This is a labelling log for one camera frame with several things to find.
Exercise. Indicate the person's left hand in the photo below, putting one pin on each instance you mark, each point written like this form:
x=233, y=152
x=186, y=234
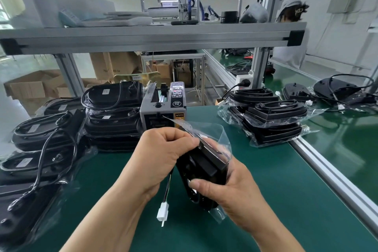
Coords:
x=156, y=160

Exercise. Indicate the person's right hand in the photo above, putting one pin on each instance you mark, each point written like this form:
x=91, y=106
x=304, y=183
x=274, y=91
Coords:
x=239, y=198

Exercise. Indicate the group of bagged black lamps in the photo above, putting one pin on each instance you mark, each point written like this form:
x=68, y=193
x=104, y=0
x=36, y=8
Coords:
x=269, y=116

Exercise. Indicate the unbagged black lamps with cables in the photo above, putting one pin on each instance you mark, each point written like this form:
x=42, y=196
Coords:
x=336, y=92

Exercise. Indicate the grey tape dispenser machine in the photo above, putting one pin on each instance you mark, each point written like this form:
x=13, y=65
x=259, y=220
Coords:
x=155, y=113

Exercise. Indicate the small brown cardboard box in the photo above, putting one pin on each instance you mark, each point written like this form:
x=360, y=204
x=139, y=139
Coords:
x=215, y=100

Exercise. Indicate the white power socket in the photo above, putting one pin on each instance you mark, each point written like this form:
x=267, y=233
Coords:
x=244, y=83

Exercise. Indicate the grey metal shelf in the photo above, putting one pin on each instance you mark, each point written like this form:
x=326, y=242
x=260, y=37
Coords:
x=153, y=37

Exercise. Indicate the black phone on shelf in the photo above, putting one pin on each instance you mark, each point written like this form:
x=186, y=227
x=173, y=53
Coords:
x=185, y=22

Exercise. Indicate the white flat scale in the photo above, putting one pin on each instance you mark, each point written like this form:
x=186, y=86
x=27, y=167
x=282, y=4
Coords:
x=115, y=20

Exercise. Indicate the black cup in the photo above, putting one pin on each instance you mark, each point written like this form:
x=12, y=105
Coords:
x=230, y=17

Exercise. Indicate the white handset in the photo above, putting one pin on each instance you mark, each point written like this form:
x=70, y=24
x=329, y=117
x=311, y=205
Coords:
x=69, y=18

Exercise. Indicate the white box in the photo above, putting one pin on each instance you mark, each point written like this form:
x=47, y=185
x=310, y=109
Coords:
x=85, y=5

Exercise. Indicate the grey barcode scanner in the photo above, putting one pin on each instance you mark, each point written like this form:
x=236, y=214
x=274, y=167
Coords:
x=254, y=14

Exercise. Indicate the aluminium table edge rail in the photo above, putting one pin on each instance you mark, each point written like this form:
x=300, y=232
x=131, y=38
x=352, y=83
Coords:
x=336, y=181

